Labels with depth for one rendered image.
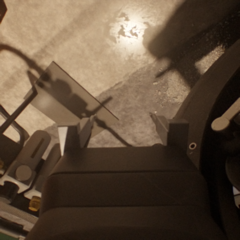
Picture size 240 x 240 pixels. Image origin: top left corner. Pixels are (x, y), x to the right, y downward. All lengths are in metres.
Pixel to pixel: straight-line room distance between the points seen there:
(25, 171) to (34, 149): 0.09
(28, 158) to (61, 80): 0.38
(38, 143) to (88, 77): 0.35
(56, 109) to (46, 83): 0.16
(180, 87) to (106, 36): 0.37
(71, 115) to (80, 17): 0.47
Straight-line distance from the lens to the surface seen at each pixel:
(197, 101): 0.35
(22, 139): 1.18
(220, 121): 0.28
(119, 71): 0.75
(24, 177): 0.61
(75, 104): 0.89
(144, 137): 0.98
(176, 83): 0.78
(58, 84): 0.86
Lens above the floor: 0.68
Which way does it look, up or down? 49 degrees down
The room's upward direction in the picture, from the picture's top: 170 degrees counter-clockwise
